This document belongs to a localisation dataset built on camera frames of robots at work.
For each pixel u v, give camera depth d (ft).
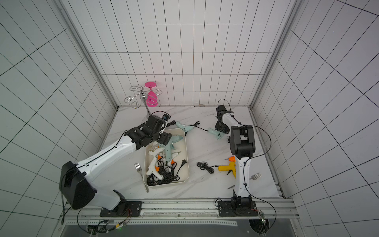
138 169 2.86
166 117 2.32
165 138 2.38
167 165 2.75
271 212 2.38
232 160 2.91
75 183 1.32
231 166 2.81
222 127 2.96
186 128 3.37
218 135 3.29
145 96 2.93
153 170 2.61
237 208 2.15
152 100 2.81
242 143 1.95
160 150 2.87
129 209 2.36
